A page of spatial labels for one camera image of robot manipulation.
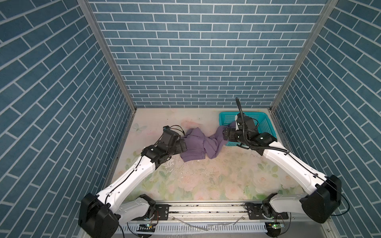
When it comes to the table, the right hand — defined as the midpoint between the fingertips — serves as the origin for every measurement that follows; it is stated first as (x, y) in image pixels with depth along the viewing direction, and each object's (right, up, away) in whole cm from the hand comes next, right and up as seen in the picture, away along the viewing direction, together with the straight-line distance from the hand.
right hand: (230, 132), depth 81 cm
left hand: (-26, -7, -1) cm, 27 cm away
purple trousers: (-17, -8, +7) cm, 20 cm away
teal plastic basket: (+30, +4, +22) cm, 37 cm away
